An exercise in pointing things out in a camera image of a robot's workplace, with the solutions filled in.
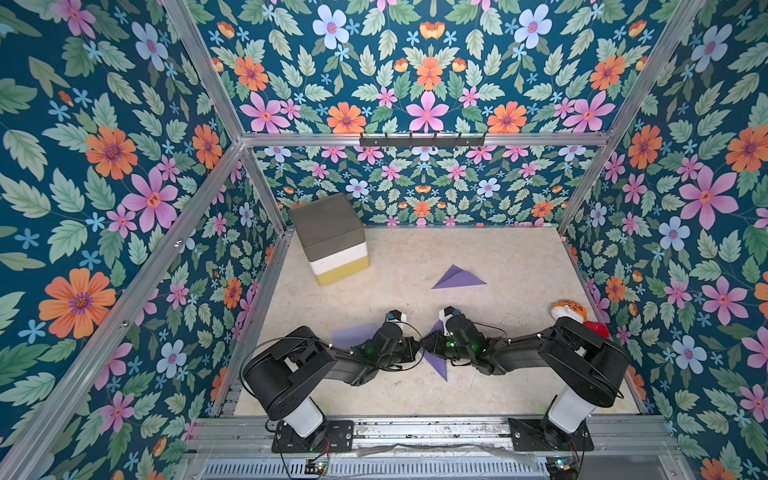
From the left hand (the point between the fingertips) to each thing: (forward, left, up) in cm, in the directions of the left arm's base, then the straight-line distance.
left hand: (426, 345), depth 87 cm
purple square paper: (+22, -13, +3) cm, 25 cm away
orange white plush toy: (+6, -44, +5) cm, 45 cm away
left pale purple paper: (+6, +24, -4) cm, 25 cm away
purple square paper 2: (-5, -3, 0) cm, 6 cm away
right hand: (0, +1, -1) cm, 1 cm away
